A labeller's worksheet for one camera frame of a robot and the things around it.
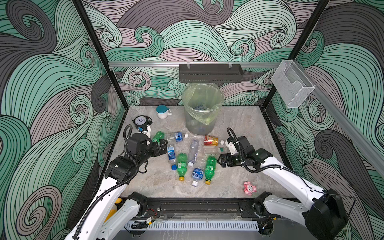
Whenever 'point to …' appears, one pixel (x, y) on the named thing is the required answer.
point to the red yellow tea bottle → (209, 140)
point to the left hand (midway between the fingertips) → (159, 141)
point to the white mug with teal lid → (162, 111)
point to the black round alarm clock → (142, 121)
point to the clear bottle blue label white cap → (178, 136)
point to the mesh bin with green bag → (202, 102)
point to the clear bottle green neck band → (214, 149)
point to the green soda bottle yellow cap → (182, 165)
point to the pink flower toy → (249, 188)
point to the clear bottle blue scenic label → (171, 156)
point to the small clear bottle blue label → (197, 174)
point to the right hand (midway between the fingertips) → (224, 160)
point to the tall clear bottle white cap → (193, 152)
